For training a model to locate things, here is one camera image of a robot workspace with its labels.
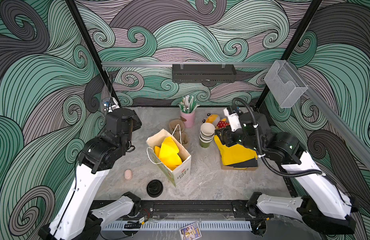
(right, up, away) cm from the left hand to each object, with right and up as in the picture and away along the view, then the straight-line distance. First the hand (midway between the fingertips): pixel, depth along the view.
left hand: (129, 113), depth 59 cm
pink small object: (-10, -34, +25) cm, 43 cm away
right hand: (+38, -7, +2) cm, 39 cm away
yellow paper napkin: (+9, -19, +15) cm, 25 cm away
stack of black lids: (+7, -40, +19) cm, 45 cm away
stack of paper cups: (+35, -11, +22) cm, 43 cm away
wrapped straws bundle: (+26, +7, +41) cm, 49 cm away
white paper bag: (+20, -27, +6) cm, 34 cm away
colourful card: (+25, -54, +7) cm, 60 cm away
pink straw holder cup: (+28, -3, +43) cm, 51 cm away
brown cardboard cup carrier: (+18, -9, +42) cm, 47 cm away
